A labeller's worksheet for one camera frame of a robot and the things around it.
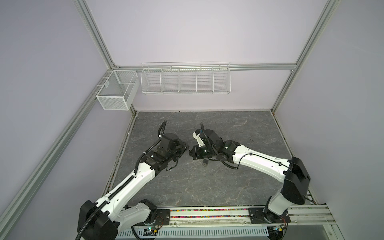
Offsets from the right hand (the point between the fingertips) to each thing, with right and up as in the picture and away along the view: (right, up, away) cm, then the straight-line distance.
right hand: (188, 154), depth 76 cm
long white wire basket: (-3, +47, +23) cm, 52 cm away
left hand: (0, +4, +1) cm, 4 cm away
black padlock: (+10, -8, +16) cm, 21 cm away
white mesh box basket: (-49, +38, +25) cm, 67 cm away
